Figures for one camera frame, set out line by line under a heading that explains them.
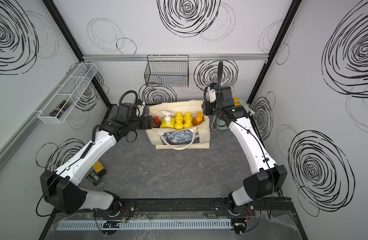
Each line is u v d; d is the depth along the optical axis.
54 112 0.66
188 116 0.85
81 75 0.91
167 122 0.82
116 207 0.65
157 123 0.87
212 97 0.67
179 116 0.85
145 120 0.70
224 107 0.55
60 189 0.39
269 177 0.39
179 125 0.82
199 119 0.83
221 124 0.65
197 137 0.86
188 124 0.82
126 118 0.58
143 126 0.71
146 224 0.77
